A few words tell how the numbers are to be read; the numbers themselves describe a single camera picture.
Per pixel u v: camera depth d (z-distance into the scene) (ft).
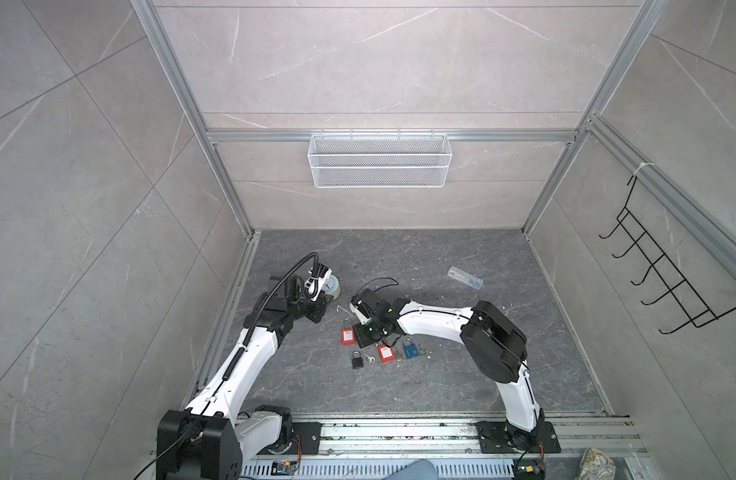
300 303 2.22
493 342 1.75
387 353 2.81
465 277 3.43
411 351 2.87
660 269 2.25
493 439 2.41
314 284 2.29
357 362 2.81
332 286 3.21
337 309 3.20
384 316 2.30
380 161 3.30
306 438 2.41
